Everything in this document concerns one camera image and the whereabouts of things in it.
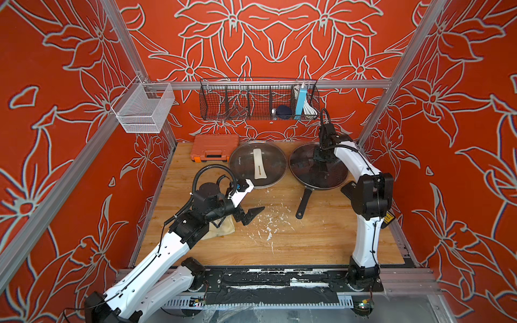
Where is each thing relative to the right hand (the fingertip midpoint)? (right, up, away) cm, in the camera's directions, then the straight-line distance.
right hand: (315, 155), depth 97 cm
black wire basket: (-35, +30, +4) cm, 46 cm away
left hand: (-29, -14, -29) cm, 44 cm away
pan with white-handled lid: (-26, -4, -4) cm, 27 cm away
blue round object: (-16, +22, -1) cm, 27 cm away
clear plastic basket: (-84, +23, -3) cm, 87 cm away
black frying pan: (-2, -9, +2) cm, 10 cm away
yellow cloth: (-42, -31, -12) cm, 53 cm away
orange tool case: (-56, +5, +19) cm, 60 cm away
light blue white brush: (-7, +23, -6) cm, 25 cm away
